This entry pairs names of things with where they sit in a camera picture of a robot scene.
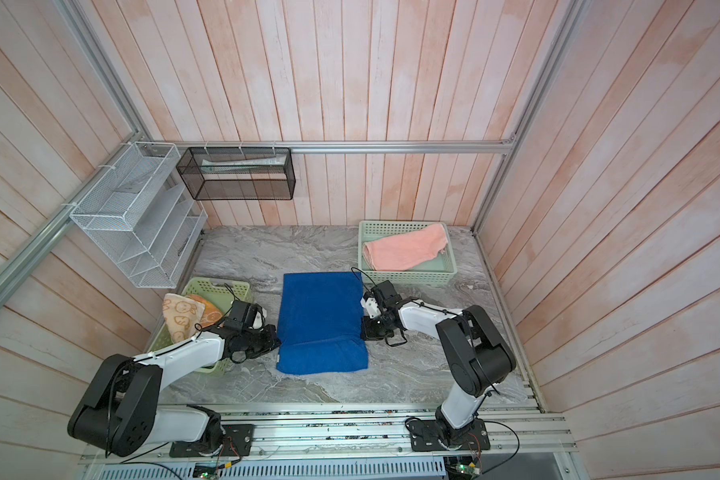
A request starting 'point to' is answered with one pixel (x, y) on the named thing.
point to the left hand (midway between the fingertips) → (281, 346)
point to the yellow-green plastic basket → (224, 291)
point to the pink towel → (408, 250)
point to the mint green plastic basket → (435, 272)
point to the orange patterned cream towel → (186, 316)
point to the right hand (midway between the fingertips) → (362, 334)
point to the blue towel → (320, 323)
